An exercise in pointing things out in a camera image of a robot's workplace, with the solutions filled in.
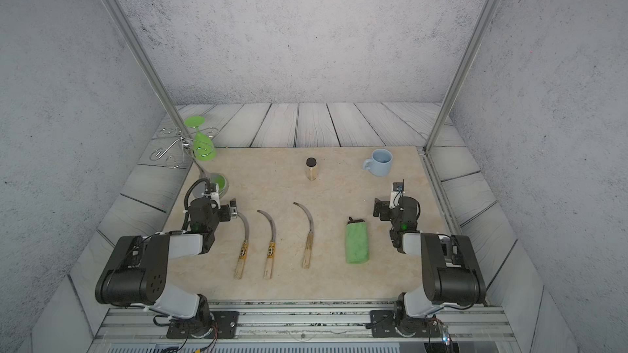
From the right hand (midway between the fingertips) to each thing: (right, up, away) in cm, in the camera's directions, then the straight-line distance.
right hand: (391, 197), depth 94 cm
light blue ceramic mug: (-1, +13, +14) cm, 19 cm away
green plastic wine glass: (-67, +18, -8) cm, 70 cm away
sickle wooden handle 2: (-44, -18, -7) cm, 48 cm away
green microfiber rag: (-14, -14, -7) cm, 21 cm away
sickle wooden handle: (-54, -21, -8) cm, 59 cm away
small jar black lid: (-30, +11, +11) cm, 34 cm away
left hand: (-63, -1, +1) cm, 63 cm away
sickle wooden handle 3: (-31, -15, -5) cm, 35 cm away
